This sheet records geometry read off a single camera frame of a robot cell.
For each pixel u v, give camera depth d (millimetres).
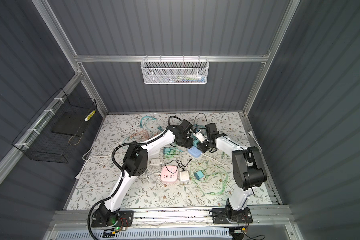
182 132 787
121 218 725
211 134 767
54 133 728
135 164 598
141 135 1073
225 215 733
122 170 602
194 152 947
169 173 860
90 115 822
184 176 854
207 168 912
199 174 864
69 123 766
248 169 487
